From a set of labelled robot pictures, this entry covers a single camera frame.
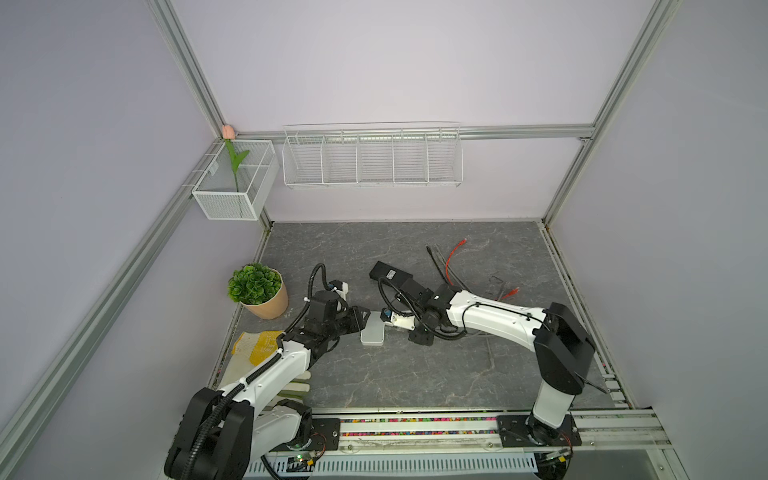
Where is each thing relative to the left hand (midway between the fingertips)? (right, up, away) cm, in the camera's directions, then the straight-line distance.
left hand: (366, 316), depth 86 cm
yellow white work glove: (-34, -10, +1) cm, 35 cm away
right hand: (+15, -4, +1) cm, 15 cm away
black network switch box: (+9, +10, +16) cm, 21 cm away
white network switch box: (+2, -5, +3) cm, 6 cm away
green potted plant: (-31, +8, 0) cm, 32 cm away
